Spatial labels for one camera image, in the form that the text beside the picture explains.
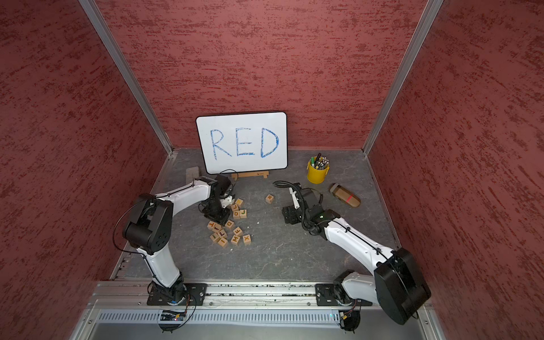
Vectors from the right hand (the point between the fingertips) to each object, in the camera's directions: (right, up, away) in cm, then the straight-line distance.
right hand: (291, 212), depth 86 cm
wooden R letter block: (-10, +4, +12) cm, 16 cm away
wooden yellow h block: (-24, +3, +11) cm, 26 cm away
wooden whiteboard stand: (-19, +16, +17) cm, 30 cm away
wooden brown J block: (-25, +1, +9) cm, 27 cm away
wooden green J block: (-21, -2, +6) cm, 22 cm away
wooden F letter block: (-22, -8, +1) cm, 24 cm away
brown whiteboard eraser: (+26, +6, +12) cm, 30 cm away
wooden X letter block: (-18, -11, -1) cm, 22 cm away
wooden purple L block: (-29, -9, 0) cm, 30 cm away
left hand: (-32, -6, +4) cm, 32 cm away
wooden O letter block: (-24, -2, +6) cm, 25 cm away
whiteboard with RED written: (-22, +31, +12) cm, 40 cm away
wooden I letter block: (-28, -12, -1) cm, 31 cm away
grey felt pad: (-50, +16, +20) cm, 57 cm away
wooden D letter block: (-26, -6, +4) cm, 27 cm away
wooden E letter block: (-31, -7, +2) cm, 32 cm away
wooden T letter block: (-35, -6, +4) cm, 36 cm away
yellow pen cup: (+14, +19, +11) cm, 26 cm away
